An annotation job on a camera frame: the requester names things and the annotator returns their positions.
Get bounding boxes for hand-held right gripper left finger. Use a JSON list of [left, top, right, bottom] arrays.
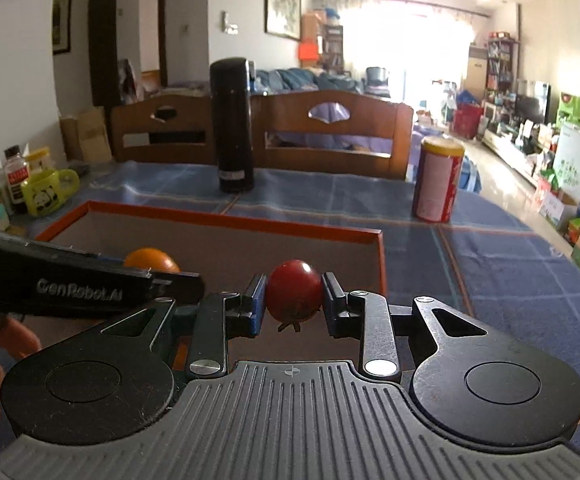
[[100, 274, 269, 379]]

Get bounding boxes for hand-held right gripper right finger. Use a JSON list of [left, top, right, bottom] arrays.
[[322, 271, 489, 382]]

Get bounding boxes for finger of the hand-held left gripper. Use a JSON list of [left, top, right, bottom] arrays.
[[149, 271, 207, 308]]

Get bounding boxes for red tomato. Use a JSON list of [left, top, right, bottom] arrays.
[[266, 259, 323, 334]]

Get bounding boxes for orange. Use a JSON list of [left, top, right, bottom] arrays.
[[123, 247, 181, 275]]

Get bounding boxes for orange cardboard box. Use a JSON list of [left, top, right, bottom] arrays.
[[34, 200, 389, 323]]

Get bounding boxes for person's left hand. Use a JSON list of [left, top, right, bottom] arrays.
[[0, 316, 41, 452]]

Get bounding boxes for green panda mug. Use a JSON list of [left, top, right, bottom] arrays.
[[20, 167, 80, 219]]

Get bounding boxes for glass bottle with black cap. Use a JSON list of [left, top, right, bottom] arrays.
[[3, 145, 31, 215]]

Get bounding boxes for yellow lid jar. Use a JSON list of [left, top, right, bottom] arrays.
[[26, 147, 53, 175]]

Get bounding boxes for brown cardboard boxes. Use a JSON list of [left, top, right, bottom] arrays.
[[58, 106, 113, 164]]

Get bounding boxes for wooden dining chair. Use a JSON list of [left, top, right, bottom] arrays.
[[250, 91, 415, 181], [110, 92, 215, 164]]

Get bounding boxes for red can with yellow lid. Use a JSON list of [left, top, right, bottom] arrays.
[[412, 136, 466, 224]]

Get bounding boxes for blue patterned tablecloth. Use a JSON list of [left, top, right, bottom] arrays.
[[28, 160, 580, 463]]

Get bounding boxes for black thermos flask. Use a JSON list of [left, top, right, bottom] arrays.
[[209, 57, 256, 194]]

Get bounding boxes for blue blanket on sofa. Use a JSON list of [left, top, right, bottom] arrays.
[[252, 67, 367, 96]]

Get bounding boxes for grey office chair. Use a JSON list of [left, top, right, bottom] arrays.
[[364, 66, 393, 97]]

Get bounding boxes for red plastic basket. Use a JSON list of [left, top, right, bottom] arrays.
[[452, 102, 485, 139]]

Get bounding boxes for orange paper bag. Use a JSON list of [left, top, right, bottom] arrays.
[[297, 38, 319, 64]]

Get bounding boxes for small dark framed picture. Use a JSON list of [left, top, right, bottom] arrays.
[[52, 0, 73, 56]]

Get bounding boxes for white standing air conditioner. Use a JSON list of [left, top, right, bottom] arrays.
[[465, 45, 489, 102]]

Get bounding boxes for white and green carton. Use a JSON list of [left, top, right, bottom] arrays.
[[552, 127, 580, 204]]

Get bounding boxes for black television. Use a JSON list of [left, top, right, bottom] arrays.
[[513, 79, 552, 126]]

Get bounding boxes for tall bookshelf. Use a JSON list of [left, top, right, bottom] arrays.
[[485, 37, 521, 92]]

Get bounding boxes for framed wall painting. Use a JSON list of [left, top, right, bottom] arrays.
[[263, 0, 303, 42]]

